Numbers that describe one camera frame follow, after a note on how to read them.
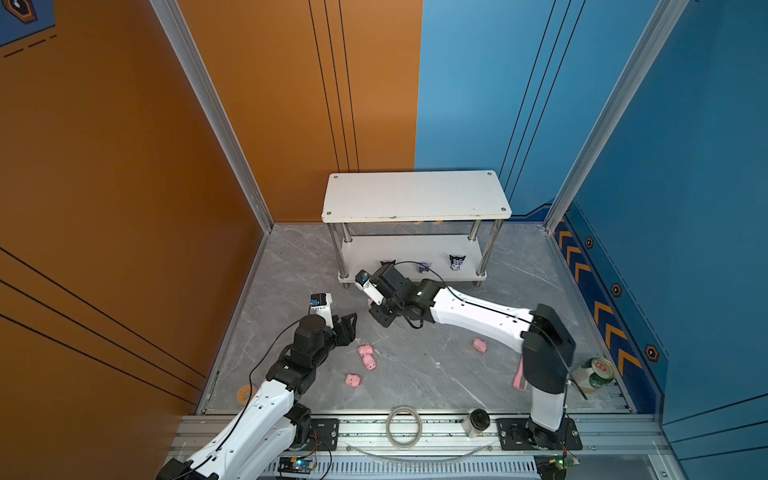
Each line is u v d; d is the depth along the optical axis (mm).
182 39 729
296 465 706
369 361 843
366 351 849
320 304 715
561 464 696
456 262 942
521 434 728
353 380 806
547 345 487
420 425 744
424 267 982
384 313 723
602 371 729
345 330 727
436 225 1213
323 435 736
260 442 557
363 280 724
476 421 710
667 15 697
